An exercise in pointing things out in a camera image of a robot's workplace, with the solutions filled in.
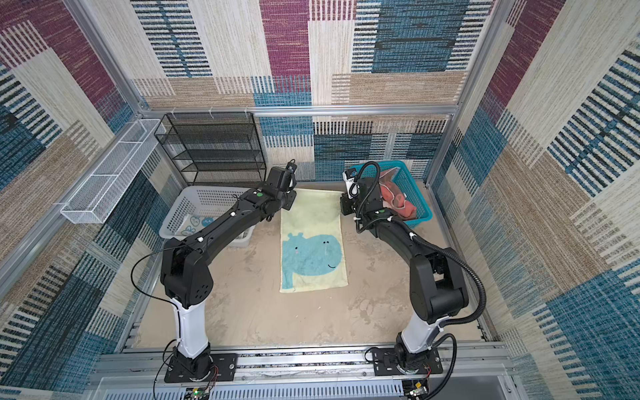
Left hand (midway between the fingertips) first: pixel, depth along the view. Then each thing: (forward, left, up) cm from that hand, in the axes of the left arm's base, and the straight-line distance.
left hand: (282, 186), depth 90 cm
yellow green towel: (-13, -9, -22) cm, 27 cm away
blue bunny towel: (-2, +39, -20) cm, 44 cm away
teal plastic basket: (+12, -52, -13) cm, 54 cm away
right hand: (-3, -23, -3) cm, 23 cm away
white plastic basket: (+4, +42, -17) cm, 46 cm away
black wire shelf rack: (+26, +31, -3) cm, 41 cm away
